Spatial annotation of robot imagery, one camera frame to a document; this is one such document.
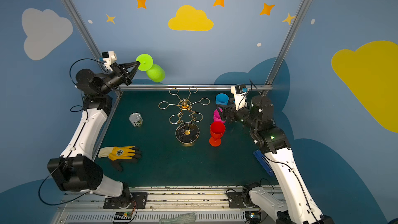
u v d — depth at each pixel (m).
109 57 0.60
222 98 0.99
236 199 0.75
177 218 0.70
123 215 0.73
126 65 0.61
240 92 0.52
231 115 0.56
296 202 0.37
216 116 0.87
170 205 0.74
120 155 0.86
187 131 0.98
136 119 0.98
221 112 0.57
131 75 0.62
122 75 0.57
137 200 0.76
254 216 0.73
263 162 0.85
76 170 0.42
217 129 0.86
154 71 0.71
